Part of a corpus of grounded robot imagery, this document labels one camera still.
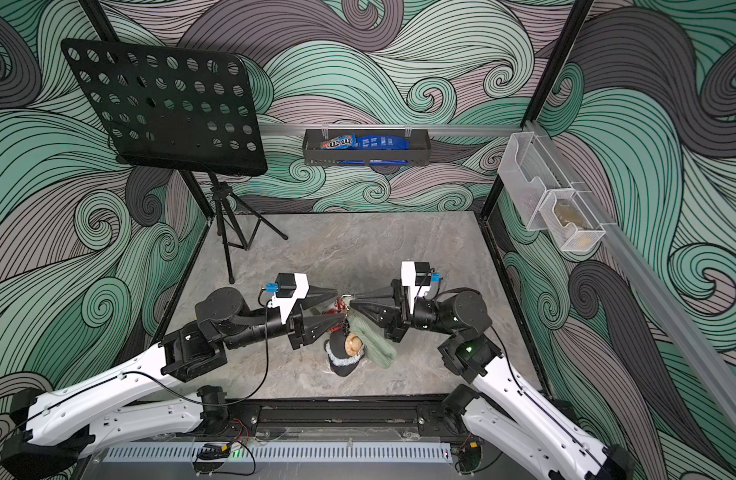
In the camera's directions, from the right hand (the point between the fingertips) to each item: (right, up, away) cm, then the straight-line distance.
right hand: (353, 298), depth 53 cm
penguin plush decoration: (-2, -12, +6) cm, 14 cm away
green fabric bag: (+4, -11, +6) cm, 13 cm away
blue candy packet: (+4, +41, +40) cm, 57 cm away
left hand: (-3, 0, +1) cm, 3 cm away
